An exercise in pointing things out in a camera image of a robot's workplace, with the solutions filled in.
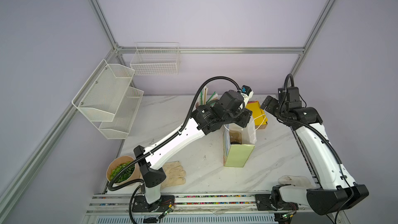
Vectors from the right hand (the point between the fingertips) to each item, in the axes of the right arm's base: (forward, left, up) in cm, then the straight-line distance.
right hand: (269, 104), depth 74 cm
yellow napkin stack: (-4, +6, -2) cm, 7 cm away
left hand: (-10, +13, +5) cm, 17 cm away
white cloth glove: (-27, -17, -29) cm, 43 cm away
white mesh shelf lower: (-9, +75, -8) cm, 76 cm away
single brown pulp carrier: (0, +12, -29) cm, 32 cm away
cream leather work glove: (-24, +48, -30) cm, 61 cm away
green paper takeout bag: (-18, +16, -18) cm, 30 cm away
